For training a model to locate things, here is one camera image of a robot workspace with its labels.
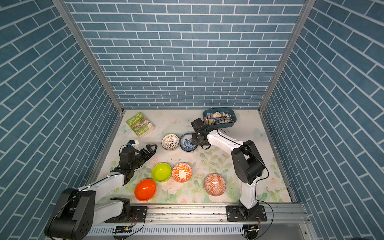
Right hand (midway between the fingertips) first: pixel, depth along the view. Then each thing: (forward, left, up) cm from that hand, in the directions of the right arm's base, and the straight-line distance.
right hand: (196, 140), depth 94 cm
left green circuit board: (-48, +32, -10) cm, 58 cm away
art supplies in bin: (+24, -14, -4) cm, 29 cm away
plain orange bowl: (-30, +25, -6) cm, 39 cm away
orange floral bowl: (-19, +7, -6) cm, 21 cm away
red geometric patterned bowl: (-24, -13, -7) cm, 28 cm away
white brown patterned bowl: (+1, +18, -5) cm, 18 cm away
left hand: (-9, +23, +2) cm, 24 cm away
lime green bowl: (-19, +19, -7) cm, 28 cm away
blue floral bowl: (0, +7, -2) cm, 7 cm away
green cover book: (+11, +41, -4) cm, 42 cm away
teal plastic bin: (+34, -20, -4) cm, 40 cm away
